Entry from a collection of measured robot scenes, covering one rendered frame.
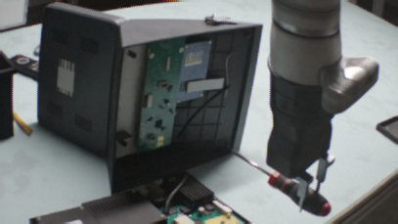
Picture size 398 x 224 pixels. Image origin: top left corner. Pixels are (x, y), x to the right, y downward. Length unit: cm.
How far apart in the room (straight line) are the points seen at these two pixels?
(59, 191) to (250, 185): 28
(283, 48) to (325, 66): 4
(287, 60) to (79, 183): 37
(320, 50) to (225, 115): 39
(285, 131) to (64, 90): 38
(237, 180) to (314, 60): 36
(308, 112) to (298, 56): 6
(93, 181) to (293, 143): 32
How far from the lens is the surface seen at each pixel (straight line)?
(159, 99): 73
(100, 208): 67
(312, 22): 47
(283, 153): 55
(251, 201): 77
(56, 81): 82
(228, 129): 86
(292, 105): 51
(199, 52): 75
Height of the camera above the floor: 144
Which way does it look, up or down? 26 degrees down
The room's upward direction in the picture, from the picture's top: 9 degrees clockwise
